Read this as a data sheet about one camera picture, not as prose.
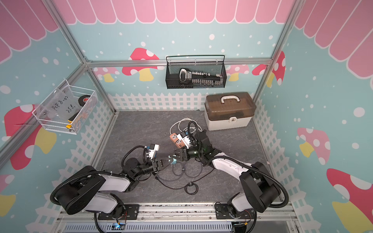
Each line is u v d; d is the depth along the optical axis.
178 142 1.00
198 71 0.92
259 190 0.43
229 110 0.92
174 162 0.74
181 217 0.74
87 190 0.45
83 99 0.79
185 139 0.73
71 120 0.64
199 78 0.88
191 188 0.83
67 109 0.70
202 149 0.66
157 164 0.70
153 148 0.74
